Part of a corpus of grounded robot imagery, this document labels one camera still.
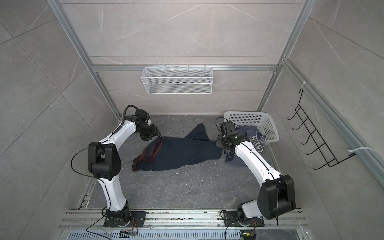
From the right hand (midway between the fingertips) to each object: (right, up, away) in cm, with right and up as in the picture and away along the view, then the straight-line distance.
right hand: (221, 140), depth 86 cm
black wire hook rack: (+41, +9, -14) cm, 44 cm away
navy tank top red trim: (-36, -9, +9) cm, 39 cm away
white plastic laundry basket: (+36, +13, +23) cm, 45 cm away
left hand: (-40, +4, +8) cm, 41 cm away
